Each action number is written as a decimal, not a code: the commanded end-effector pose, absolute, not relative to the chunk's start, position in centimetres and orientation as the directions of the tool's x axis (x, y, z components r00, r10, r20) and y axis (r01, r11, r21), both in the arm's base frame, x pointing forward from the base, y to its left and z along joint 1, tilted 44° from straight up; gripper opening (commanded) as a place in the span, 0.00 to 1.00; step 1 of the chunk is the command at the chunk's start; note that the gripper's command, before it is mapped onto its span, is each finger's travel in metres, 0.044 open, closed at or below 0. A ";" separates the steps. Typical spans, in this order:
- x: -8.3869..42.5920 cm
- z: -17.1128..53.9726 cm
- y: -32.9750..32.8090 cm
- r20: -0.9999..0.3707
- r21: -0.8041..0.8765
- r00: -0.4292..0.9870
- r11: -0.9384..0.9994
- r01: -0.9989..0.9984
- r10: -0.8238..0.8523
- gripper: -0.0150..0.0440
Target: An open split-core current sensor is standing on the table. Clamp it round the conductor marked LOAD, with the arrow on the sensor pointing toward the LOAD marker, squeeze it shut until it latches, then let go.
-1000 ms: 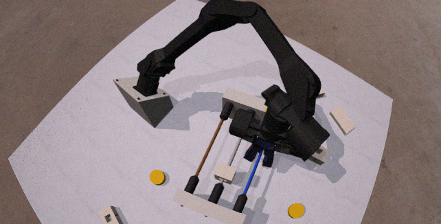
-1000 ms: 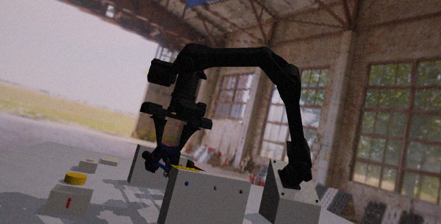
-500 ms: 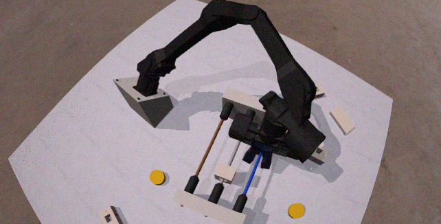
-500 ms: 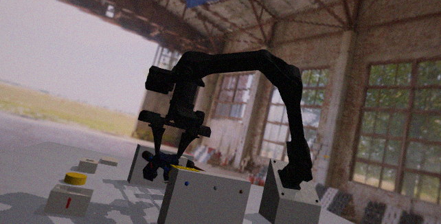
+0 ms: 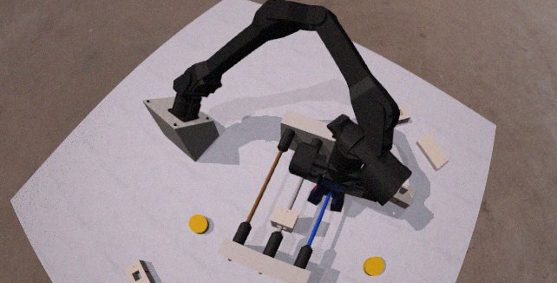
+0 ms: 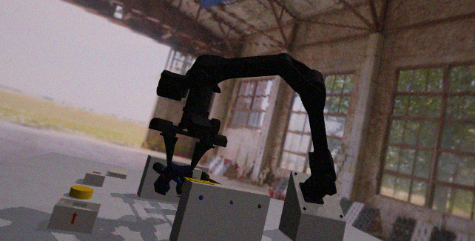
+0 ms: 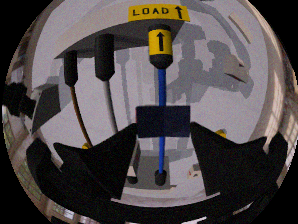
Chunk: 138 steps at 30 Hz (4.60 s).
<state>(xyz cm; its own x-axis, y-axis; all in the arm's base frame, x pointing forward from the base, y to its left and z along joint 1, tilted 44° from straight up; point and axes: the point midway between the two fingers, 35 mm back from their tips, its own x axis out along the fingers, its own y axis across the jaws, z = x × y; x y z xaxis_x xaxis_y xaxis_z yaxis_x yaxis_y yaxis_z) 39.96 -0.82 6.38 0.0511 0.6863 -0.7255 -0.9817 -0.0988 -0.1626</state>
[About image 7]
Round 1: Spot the yellow short cylinder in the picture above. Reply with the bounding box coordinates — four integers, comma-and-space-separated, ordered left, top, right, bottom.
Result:
216, 131, 226, 137
82, 143, 89, 149

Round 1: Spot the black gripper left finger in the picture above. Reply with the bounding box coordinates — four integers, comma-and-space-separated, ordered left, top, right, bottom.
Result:
53, 123, 137, 200

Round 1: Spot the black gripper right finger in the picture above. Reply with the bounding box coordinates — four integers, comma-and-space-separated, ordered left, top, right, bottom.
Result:
190, 123, 267, 197

